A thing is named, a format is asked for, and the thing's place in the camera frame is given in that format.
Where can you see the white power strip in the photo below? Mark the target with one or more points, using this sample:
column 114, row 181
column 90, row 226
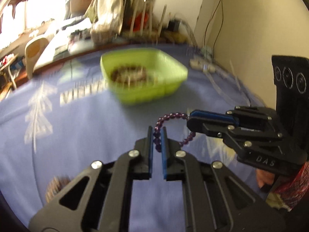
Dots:
column 201, row 65

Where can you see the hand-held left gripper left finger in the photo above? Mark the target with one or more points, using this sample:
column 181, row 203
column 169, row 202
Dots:
column 150, row 154

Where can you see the black power adapter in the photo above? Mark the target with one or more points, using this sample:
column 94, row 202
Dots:
column 174, row 25

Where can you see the cloth-draped chair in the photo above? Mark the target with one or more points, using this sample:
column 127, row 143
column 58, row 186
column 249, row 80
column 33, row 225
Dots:
column 108, row 2

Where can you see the cardboard box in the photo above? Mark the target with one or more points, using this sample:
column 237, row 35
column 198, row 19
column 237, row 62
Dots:
column 80, row 4

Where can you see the green plastic bin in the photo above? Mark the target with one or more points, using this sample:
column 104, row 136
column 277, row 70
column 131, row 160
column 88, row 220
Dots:
column 144, row 91

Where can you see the red cloth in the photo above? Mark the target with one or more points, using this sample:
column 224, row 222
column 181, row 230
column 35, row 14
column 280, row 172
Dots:
column 140, row 19

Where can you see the person's right hand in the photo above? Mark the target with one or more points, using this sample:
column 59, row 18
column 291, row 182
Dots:
column 263, row 176

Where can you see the white slatted rack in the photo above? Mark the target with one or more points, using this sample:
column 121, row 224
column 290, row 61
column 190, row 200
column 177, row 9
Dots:
column 149, row 19

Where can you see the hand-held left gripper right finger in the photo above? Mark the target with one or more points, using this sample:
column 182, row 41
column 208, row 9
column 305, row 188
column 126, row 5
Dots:
column 164, row 154

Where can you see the wooden desk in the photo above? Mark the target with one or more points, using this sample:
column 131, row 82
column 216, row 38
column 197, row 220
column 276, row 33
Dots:
column 72, row 50

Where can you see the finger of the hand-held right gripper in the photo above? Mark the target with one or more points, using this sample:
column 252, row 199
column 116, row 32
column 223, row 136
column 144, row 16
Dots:
column 202, row 125
column 212, row 117

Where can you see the clear plastic container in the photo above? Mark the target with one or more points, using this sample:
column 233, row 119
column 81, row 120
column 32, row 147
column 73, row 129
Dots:
column 106, row 32

